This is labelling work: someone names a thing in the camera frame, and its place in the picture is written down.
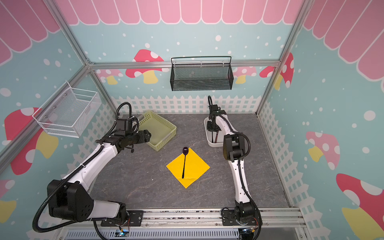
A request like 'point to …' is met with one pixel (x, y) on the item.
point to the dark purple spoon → (185, 151)
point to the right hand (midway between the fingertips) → (212, 128)
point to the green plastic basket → (162, 131)
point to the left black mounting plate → (134, 218)
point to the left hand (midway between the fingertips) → (144, 137)
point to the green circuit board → (119, 233)
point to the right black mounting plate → (228, 218)
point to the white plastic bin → (209, 134)
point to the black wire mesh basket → (190, 73)
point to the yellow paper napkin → (194, 168)
